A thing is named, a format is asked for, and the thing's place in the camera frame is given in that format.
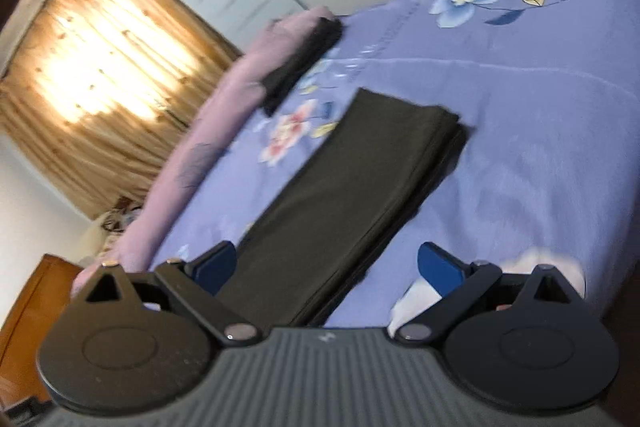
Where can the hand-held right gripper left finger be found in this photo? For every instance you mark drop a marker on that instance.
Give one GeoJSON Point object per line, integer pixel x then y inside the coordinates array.
{"type": "Point", "coordinates": [216, 267]}

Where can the brown wooden furniture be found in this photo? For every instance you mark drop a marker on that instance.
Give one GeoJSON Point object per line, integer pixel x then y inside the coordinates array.
{"type": "Point", "coordinates": [35, 317]}

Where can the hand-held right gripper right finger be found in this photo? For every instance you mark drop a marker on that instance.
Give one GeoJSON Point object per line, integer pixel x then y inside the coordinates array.
{"type": "Point", "coordinates": [442, 271]}

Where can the pale clutter pile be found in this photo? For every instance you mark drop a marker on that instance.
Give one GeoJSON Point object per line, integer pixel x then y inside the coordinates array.
{"type": "Point", "coordinates": [117, 227]}

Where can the dark grey pants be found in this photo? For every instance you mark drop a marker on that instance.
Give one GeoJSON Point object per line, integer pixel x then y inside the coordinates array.
{"type": "Point", "coordinates": [350, 187]}

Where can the tan curtain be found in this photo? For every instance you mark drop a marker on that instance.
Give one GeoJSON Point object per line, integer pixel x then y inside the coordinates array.
{"type": "Point", "coordinates": [100, 72]}

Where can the black folded cloth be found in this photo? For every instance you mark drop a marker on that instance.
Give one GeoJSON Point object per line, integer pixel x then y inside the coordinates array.
{"type": "Point", "coordinates": [305, 57]}

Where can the pink blanket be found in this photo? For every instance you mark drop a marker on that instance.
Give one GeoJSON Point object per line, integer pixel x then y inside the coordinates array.
{"type": "Point", "coordinates": [215, 127]}

